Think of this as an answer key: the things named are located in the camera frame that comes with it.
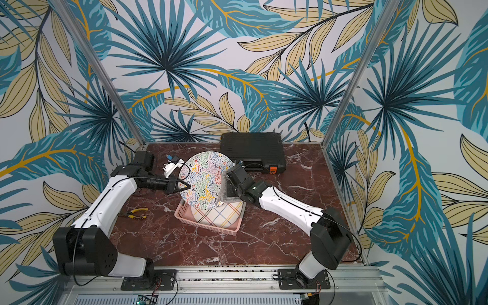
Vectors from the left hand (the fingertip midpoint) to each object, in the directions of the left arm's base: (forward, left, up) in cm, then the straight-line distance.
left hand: (187, 188), depth 76 cm
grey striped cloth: (0, -14, -6) cm, 16 cm away
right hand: (+5, -17, -5) cm, 18 cm away
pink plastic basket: (-3, +5, -18) cm, 19 cm away
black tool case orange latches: (+37, -32, -18) cm, 52 cm away
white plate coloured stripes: (-4, -12, -18) cm, 22 cm away
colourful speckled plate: (+6, -6, +3) cm, 9 cm away
